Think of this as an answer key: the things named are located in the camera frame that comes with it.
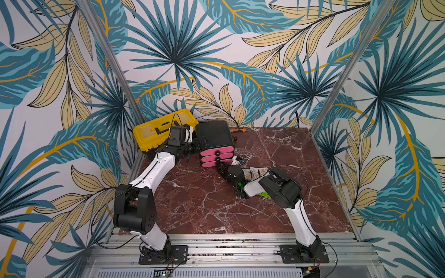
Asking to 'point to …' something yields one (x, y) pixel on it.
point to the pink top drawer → (222, 151)
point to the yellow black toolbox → (150, 135)
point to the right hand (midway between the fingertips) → (216, 163)
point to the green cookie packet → (265, 194)
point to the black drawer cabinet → (214, 135)
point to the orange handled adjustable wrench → (241, 130)
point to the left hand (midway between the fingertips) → (204, 146)
